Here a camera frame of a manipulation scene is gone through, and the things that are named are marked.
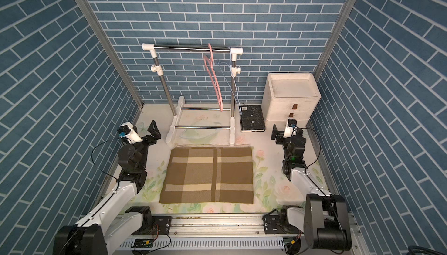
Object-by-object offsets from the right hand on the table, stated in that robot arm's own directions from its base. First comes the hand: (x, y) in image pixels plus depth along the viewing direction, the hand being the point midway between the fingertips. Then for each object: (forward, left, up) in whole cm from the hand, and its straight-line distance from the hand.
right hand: (286, 125), depth 85 cm
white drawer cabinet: (+18, -3, +3) cm, 19 cm away
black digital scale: (+18, +15, -18) cm, 30 cm away
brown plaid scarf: (-21, +36, -17) cm, 46 cm away
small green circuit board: (-50, +60, -23) cm, 81 cm away
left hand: (-9, +62, +7) cm, 63 cm away
